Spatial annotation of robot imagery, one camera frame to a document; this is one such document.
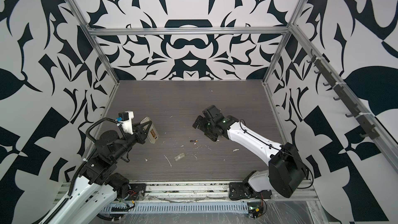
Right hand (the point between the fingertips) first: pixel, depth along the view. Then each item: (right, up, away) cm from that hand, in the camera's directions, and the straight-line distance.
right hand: (197, 128), depth 81 cm
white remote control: (-22, +3, -14) cm, 26 cm away
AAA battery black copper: (-3, -9, +10) cm, 14 cm away
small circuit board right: (+25, -36, -10) cm, 45 cm away
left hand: (-21, +6, -12) cm, 25 cm away
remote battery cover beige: (-10, -16, +4) cm, 19 cm away
